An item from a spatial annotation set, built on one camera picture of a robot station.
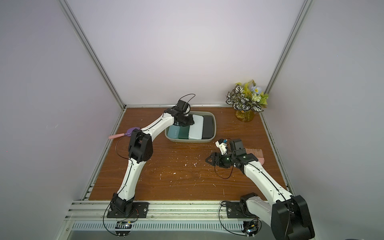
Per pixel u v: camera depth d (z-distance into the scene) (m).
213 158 0.72
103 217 0.72
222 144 0.76
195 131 0.98
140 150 0.61
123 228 0.73
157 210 0.75
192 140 0.95
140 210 0.73
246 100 0.88
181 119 0.85
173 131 0.99
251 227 0.70
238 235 0.67
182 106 0.83
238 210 0.73
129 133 1.03
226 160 0.70
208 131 1.03
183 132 0.98
